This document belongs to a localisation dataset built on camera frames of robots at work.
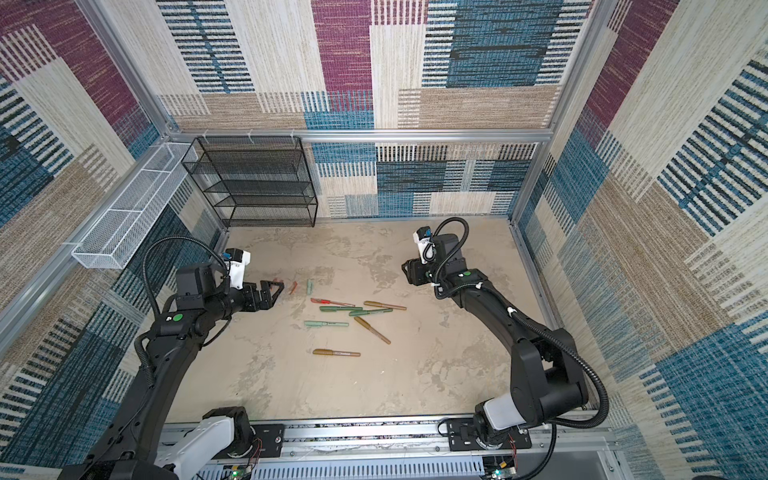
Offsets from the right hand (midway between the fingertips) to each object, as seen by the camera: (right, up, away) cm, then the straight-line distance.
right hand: (411, 268), depth 87 cm
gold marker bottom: (-22, -24, 0) cm, 33 cm away
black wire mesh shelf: (-55, +30, +24) cm, 67 cm away
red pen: (-28, -11, +10) cm, 32 cm away
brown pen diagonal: (-11, -19, +4) cm, 22 cm away
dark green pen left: (-22, -13, +9) cm, 27 cm away
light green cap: (-33, -7, +15) cm, 37 cm away
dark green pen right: (-13, -14, +8) cm, 21 cm away
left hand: (-37, -3, -10) cm, 39 cm away
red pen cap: (-45, -6, +18) cm, 49 cm away
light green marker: (-28, -17, +5) cm, 33 cm away
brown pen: (-6, -13, +10) cm, 17 cm away
